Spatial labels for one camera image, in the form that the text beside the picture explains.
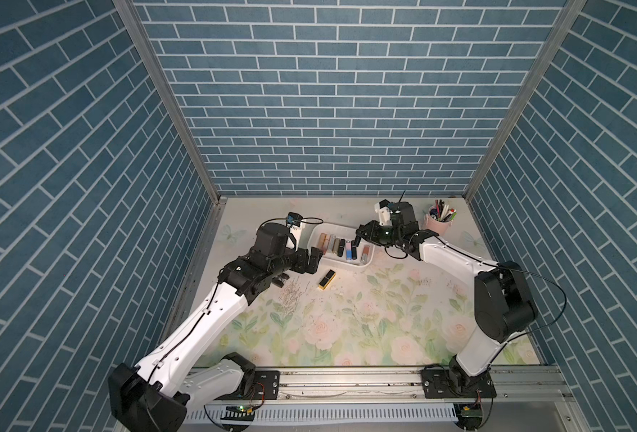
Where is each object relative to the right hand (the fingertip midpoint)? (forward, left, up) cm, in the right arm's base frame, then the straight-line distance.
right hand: (359, 231), depth 89 cm
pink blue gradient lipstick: (+2, +3, -15) cm, 15 cm away
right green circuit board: (-45, -33, -21) cm, 59 cm away
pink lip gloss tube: (+5, +12, -15) cm, 20 cm away
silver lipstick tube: (+5, +10, -15) cm, 18 cm away
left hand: (-14, +13, +8) cm, 20 cm away
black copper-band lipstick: (+2, +1, -15) cm, 15 cm away
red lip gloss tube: (+2, -3, -16) cm, 16 cm away
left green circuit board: (-50, +30, -19) cm, 62 cm away
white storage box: (+4, +8, -14) cm, 17 cm away
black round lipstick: (+3, +6, -15) cm, 16 cm away
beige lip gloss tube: (+6, +14, -15) cm, 21 cm away
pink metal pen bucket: (+11, -28, -7) cm, 31 cm away
